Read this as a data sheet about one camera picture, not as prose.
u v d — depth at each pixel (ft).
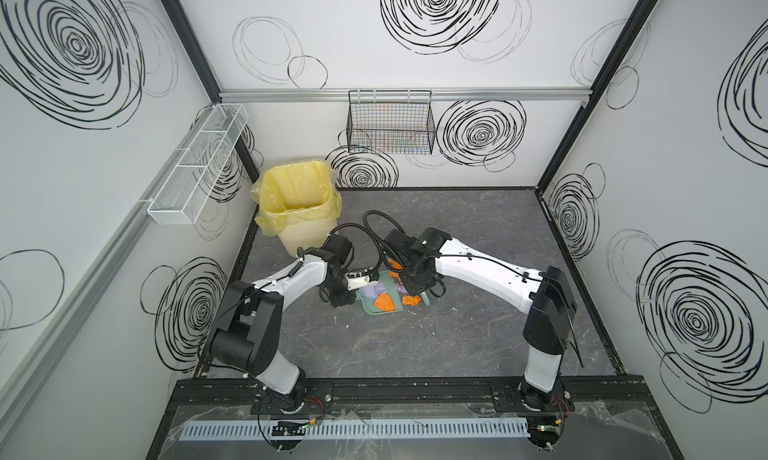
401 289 2.36
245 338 1.45
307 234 2.90
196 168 2.34
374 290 2.93
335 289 2.52
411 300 2.92
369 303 2.92
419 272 1.86
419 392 2.48
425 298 2.72
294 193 3.27
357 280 2.59
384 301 2.92
